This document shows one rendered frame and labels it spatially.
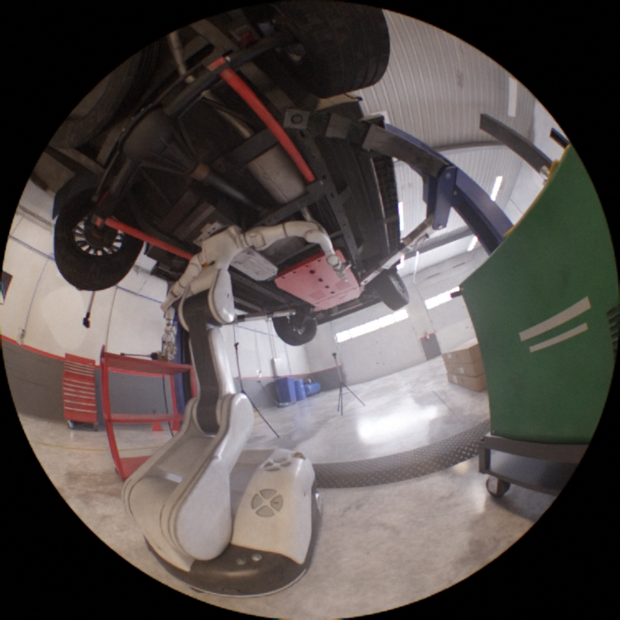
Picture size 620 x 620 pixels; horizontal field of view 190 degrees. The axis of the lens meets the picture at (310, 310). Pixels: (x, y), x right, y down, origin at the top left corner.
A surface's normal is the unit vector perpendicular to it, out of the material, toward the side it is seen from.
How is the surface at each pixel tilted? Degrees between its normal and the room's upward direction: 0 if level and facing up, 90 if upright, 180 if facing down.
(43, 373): 90
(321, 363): 90
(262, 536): 38
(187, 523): 87
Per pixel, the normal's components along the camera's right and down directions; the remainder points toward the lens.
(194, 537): 0.96, -0.26
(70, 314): 0.88, -0.35
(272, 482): -0.27, -0.92
